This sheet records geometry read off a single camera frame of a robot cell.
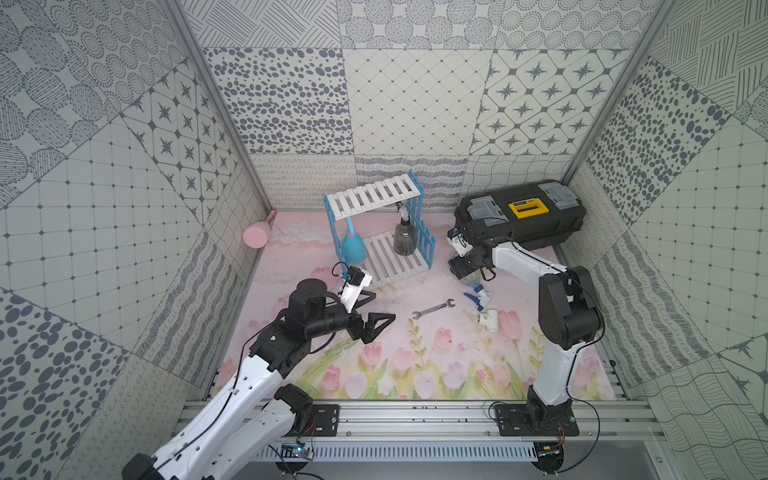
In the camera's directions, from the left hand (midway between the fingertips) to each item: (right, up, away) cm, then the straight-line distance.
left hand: (381, 296), depth 68 cm
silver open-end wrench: (+11, -10, +24) cm, 28 cm away
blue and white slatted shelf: (-1, +5, +36) cm, 36 cm away
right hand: (+27, +4, +30) cm, 40 cm away
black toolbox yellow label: (+46, +21, +28) cm, 58 cm away
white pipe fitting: (+32, -11, +20) cm, 39 cm away
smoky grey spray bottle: (+6, +13, +33) cm, 36 cm away
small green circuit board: (-20, -37, +2) cm, 42 cm away
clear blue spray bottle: (+32, -5, +24) cm, 40 cm away
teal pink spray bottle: (-10, +9, +29) cm, 32 cm away
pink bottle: (-47, +15, +37) cm, 61 cm away
